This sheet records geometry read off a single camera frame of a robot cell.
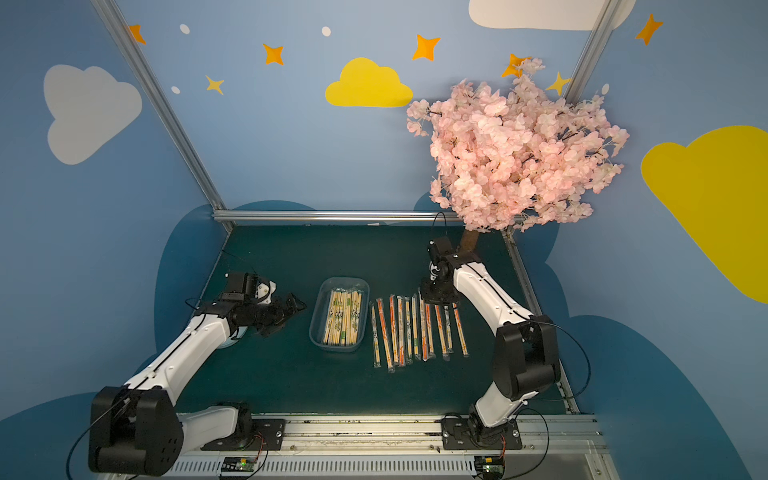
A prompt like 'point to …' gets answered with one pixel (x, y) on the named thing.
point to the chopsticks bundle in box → (343, 318)
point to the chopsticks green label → (408, 339)
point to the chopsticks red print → (393, 325)
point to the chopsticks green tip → (377, 361)
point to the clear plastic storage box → (319, 310)
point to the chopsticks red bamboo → (416, 327)
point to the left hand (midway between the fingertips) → (297, 310)
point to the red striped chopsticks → (391, 368)
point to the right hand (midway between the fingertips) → (432, 296)
